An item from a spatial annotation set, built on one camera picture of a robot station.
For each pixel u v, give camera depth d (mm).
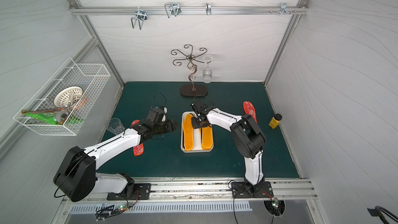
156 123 675
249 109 1046
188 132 902
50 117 544
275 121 909
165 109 816
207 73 965
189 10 788
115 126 945
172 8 758
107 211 659
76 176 411
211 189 752
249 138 507
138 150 861
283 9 765
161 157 855
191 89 1148
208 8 787
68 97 659
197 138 914
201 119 693
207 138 882
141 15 783
